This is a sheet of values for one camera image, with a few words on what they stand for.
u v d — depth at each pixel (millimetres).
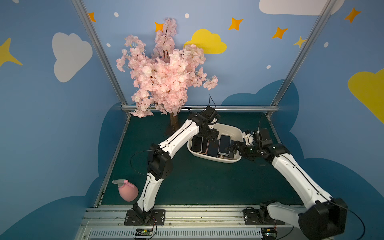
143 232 718
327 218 385
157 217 735
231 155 972
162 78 568
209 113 689
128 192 721
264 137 615
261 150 592
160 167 534
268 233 729
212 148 954
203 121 617
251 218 744
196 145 1023
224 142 1024
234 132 1050
